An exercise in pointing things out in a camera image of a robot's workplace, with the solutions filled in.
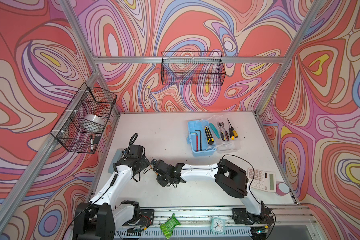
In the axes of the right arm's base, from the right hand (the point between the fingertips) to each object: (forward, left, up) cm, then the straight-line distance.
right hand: (162, 179), depth 87 cm
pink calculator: (-3, -58, +2) cm, 58 cm away
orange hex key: (-1, +3, +19) cm, 19 cm away
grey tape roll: (+19, +32, +34) cm, 50 cm away
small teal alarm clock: (-24, -28, +3) cm, 37 cm away
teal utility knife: (+28, -35, +10) cm, 45 cm away
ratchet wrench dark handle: (+22, -40, +13) cm, 48 cm away
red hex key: (+25, -23, +2) cm, 34 cm away
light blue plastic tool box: (+26, -34, +9) cm, 44 cm away
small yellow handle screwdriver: (+24, -46, +12) cm, 53 cm away
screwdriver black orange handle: (+24, -44, +12) cm, 51 cm away
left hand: (+7, +12, +7) cm, 15 cm away
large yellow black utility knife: (+21, -30, +10) cm, 38 cm away
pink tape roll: (-9, -64, +5) cm, 65 cm away
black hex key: (+27, -25, +2) cm, 37 cm away
